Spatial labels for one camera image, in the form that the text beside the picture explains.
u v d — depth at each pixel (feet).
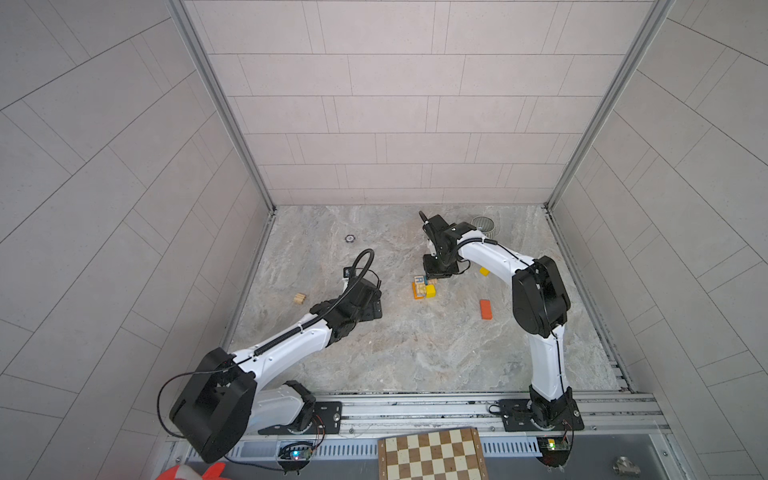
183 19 2.33
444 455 2.11
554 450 2.23
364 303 2.15
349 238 3.52
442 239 2.32
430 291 2.98
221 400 1.29
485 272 2.08
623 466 2.09
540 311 1.82
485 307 2.98
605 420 2.37
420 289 2.92
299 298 2.99
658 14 2.33
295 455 2.11
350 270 2.43
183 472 1.95
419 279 2.99
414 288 2.99
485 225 3.55
